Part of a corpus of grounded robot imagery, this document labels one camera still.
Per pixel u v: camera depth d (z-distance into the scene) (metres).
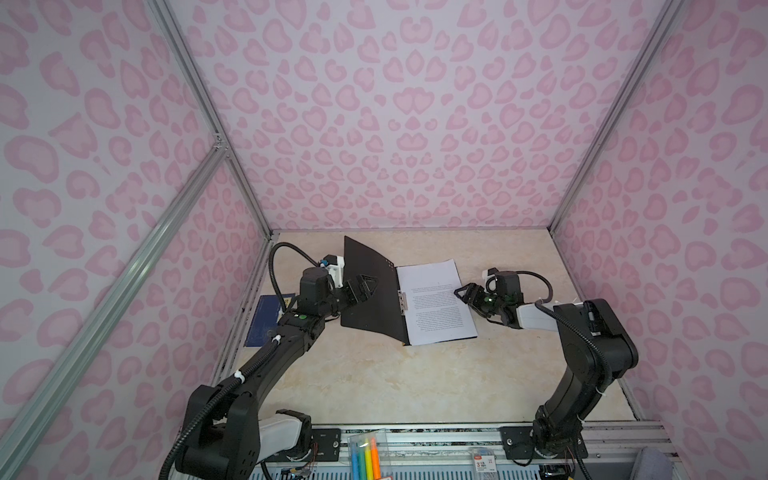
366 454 0.71
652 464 0.68
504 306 0.77
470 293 0.88
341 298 0.73
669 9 0.69
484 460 0.69
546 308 0.55
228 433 0.40
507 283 0.78
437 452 0.73
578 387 0.54
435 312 0.97
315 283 0.63
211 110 0.85
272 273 0.63
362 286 0.73
